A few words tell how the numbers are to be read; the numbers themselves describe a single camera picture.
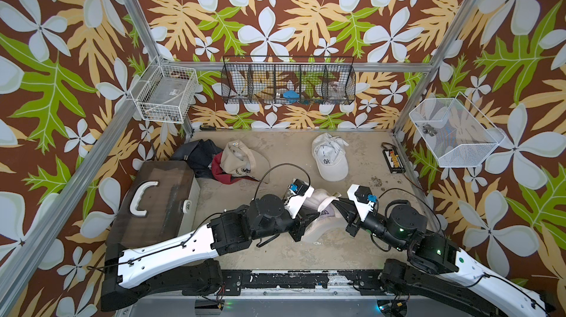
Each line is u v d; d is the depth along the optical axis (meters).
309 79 0.97
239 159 0.96
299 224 0.51
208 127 1.23
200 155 1.01
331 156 1.08
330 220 0.75
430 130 0.84
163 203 0.78
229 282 0.74
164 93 0.85
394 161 1.06
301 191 0.52
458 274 0.44
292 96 0.95
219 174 0.89
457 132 0.82
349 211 0.55
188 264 0.46
